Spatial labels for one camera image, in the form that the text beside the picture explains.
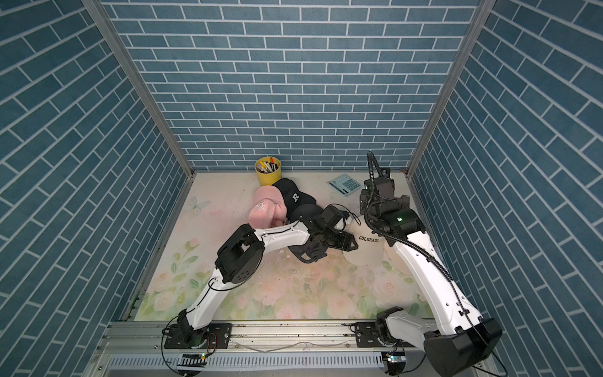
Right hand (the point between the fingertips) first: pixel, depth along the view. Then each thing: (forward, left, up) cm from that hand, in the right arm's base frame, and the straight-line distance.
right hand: (387, 200), depth 74 cm
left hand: (-6, +6, -24) cm, 25 cm away
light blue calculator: (+30, +11, -26) cm, 41 cm away
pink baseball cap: (+7, +43, -17) cm, 46 cm away
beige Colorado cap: (-4, +1, -24) cm, 24 cm away
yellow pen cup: (+28, +47, -16) cm, 57 cm away
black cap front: (-6, +24, -27) cm, 37 cm away
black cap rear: (+16, +34, -20) cm, 43 cm away
